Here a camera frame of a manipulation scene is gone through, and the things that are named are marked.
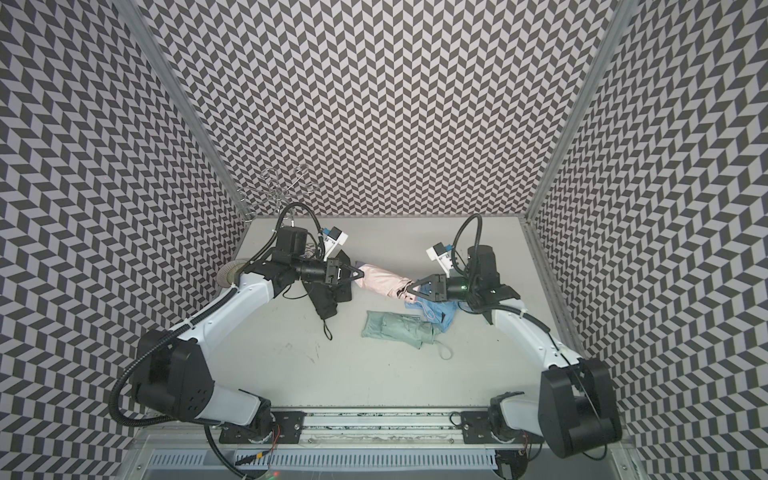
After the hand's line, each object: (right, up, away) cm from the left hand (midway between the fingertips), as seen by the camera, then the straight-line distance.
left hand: (361, 278), depth 75 cm
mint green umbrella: (+13, -16, +9) cm, 22 cm away
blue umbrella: (+22, -13, +14) cm, 29 cm away
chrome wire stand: (-24, +24, +6) cm, 34 cm away
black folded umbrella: (-13, -8, +18) cm, 24 cm away
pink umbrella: (+6, -1, -3) cm, 7 cm away
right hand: (+13, -4, -2) cm, 14 cm away
